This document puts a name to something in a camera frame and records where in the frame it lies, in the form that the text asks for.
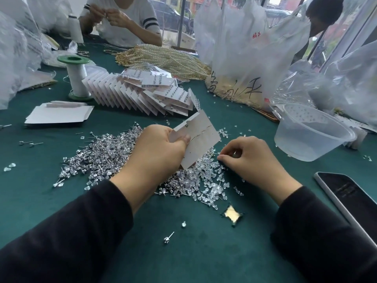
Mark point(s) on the person's left hand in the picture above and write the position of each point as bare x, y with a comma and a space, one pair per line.
153, 162

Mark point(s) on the white thread cone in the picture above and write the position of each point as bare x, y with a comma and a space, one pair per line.
75, 28

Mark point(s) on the person's right forearm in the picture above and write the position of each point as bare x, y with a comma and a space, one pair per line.
324, 238

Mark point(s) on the single ear stud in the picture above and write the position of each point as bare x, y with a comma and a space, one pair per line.
168, 238

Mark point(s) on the person's left forearm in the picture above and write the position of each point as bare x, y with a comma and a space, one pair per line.
64, 232

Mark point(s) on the small bag of pearls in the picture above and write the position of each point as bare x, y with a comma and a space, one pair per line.
62, 57

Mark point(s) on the clear plastic earring backs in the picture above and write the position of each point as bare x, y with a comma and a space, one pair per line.
209, 179

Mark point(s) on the pile of silver stud earrings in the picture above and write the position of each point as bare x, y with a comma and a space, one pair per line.
103, 156

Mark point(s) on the large clear plastic bag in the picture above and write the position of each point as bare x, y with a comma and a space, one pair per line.
14, 61

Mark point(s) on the pile of pearl strands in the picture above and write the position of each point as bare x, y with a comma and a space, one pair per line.
165, 60

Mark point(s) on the row of white cards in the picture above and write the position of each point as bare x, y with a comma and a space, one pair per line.
141, 91

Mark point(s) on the white-edged smartphone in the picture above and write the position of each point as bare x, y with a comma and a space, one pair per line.
350, 200

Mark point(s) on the green spool of white thread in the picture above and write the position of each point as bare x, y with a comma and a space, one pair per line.
76, 76

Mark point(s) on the orange and black tool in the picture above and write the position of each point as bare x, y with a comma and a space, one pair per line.
266, 114

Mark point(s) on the small gold foil scrap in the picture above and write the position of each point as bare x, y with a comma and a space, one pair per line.
232, 213

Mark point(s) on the stack of white cards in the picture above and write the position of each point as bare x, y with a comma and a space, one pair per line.
59, 113

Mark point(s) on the white red-printed plastic bag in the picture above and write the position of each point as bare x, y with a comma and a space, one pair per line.
47, 11

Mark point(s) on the clear plastic bowl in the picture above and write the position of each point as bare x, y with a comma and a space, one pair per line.
312, 138

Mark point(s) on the white earring card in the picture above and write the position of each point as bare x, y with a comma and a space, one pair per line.
203, 135

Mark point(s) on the small scatter of silver studs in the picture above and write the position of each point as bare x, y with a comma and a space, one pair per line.
4, 126

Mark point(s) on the white handwritten plastic bag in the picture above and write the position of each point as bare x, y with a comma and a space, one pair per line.
244, 58

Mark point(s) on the person's right hand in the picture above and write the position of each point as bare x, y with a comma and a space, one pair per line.
259, 167

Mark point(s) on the dark parked car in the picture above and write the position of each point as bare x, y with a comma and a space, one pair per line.
169, 16

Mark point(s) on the heap of clear plastic bags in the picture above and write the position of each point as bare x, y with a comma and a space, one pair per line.
347, 85

